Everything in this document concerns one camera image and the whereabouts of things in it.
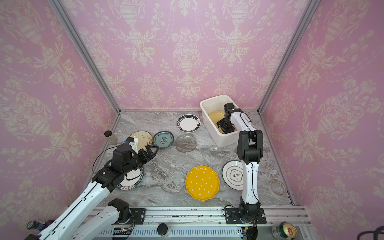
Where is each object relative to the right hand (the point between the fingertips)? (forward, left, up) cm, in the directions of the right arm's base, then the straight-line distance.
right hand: (221, 127), depth 104 cm
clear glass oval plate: (-7, +25, -5) cm, 27 cm away
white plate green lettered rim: (-41, +46, +19) cm, 64 cm away
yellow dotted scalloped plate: (-36, +16, -4) cm, 39 cm away
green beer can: (-60, -17, +5) cm, 62 cm away
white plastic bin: (+16, +7, +9) cm, 19 cm away
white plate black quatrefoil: (-32, -2, -5) cm, 32 cm away
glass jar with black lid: (-7, +73, +2) cm, 73 cm away
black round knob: (-58, +34, +6) cm, 67 cm away
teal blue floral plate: (-5, +41, -4) cm, 41 cm away
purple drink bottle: (-55, +80, +14) cm, 98 cm away
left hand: (-26, +39, +15) cm, 49 cm away
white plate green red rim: (+10, +23, -5) cm, 26 cm away
